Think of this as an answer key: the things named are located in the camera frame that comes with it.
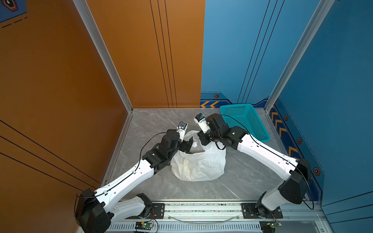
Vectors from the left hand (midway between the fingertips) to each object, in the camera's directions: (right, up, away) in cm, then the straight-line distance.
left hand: (185, 132), depth 77 cm
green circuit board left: (-20, -45, -6) cm, 50 cm away
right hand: (+7, -1, +1) cm, 7 cm away
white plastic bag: (+9, -16, -3) cm, 18 cm away
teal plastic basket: (+47, +10, +35) cm, 60 cm away
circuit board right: (+42, -44, -7) cm, 62 cm away
